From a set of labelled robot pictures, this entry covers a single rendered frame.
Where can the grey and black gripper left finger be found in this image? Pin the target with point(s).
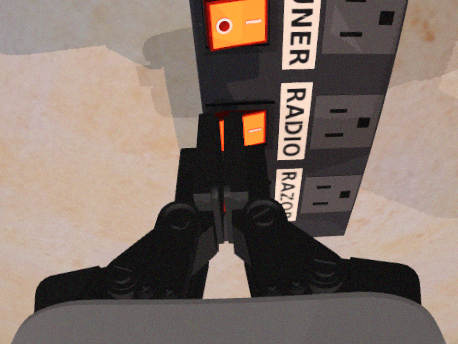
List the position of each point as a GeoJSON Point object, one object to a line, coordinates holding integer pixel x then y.
{"type": "Point", "coordinates": [186, 235]}

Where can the black power strip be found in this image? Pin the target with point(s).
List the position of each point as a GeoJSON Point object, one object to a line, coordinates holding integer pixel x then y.
{"type": "Point", "coordinates": [310, 77]}

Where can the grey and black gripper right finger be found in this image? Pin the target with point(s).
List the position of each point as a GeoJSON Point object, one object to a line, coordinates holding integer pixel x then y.
{"type": "Point", "coordinates": [285, 260]}

